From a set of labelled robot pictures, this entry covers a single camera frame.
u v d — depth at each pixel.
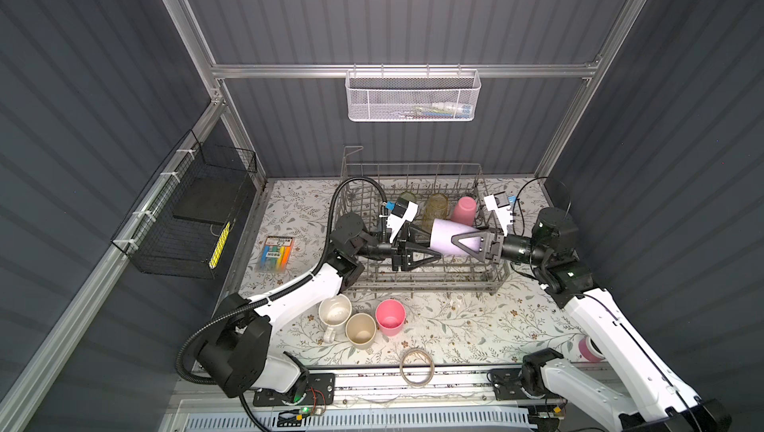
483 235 0.58
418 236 0.63
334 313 0.84
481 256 0.58
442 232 0.62
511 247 0.59
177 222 0.72
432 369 0.77
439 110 0.92
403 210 0.58
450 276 0.93
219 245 0.69
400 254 0.59
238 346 0.42
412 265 0.60
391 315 0.85
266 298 0.46
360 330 0.82
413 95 1.24
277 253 0.97
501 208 0.60
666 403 0.39
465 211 0.92
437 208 0.94
